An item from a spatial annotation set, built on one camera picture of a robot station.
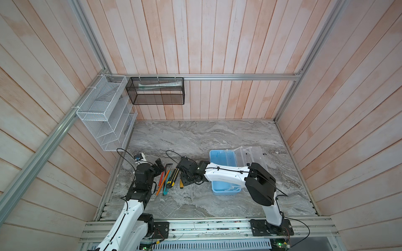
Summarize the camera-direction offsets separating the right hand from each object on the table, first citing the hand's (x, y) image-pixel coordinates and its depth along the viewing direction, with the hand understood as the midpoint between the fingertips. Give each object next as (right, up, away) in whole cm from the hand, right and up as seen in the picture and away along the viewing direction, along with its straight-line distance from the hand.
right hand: (184, 179), depth 87 cm
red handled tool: (-14, -1, +3) cm, 15 cm away
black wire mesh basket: (-21, +56, +17) cm, 62 cm away
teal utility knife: (-10, -5, -1) cm, 11 cm away
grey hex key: (-11, +7, +8) cm, 16 cm away
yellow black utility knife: (-8, -2, 0) cm, 8 cm away
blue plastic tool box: (+32, +13, +2) cm, 35 cm away
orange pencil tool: (-13, -3, +1) cm, 13 cm away
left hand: (-17, +9, -3) cm, 19 cm away
